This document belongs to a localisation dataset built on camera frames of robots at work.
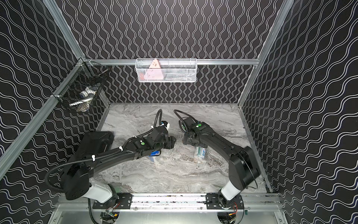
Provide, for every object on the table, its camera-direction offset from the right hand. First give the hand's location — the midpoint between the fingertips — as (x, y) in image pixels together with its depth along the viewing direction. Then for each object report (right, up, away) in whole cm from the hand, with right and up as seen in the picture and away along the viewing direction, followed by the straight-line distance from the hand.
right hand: (194, 141), depth 87 cm
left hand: (-13, +4, -6) cm, 15 cm away
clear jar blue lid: (-24, -8, -3) cm, 26 cm away
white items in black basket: (-67, +28, -1) cm, 73 cm away
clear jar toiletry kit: (+3, -7, 0) cm, 7 cm away
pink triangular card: (-26, +44, +3) cm, 51 cm away
